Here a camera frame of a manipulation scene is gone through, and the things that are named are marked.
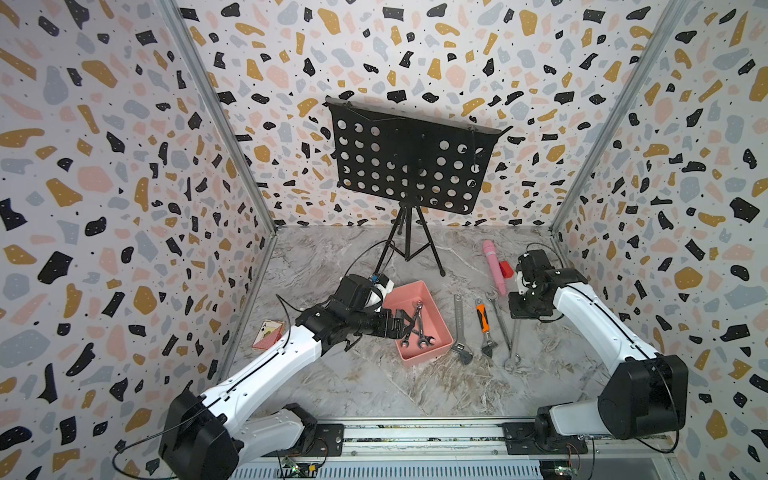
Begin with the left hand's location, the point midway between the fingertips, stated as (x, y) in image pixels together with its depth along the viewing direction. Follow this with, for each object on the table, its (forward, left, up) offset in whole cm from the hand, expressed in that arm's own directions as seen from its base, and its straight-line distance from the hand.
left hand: (404, 322), depth 75 cm
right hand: (+7, -32, -7) cm, 34 cm away
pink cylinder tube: (+36, -33, -15) cm, 51 cm away
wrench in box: (+2, -1, -18) cm, 18 cm away
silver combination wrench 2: (-4, -32, -20) cm, 38 cm away
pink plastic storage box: (+4, -8, -18) cm, 20 cm away
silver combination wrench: (+19, -31, -19) cm, 41 cm away
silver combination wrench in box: (+4, -6, -18) cm, 20 cm away
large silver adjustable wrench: (+1, -17, -18) cm, 25 cm away
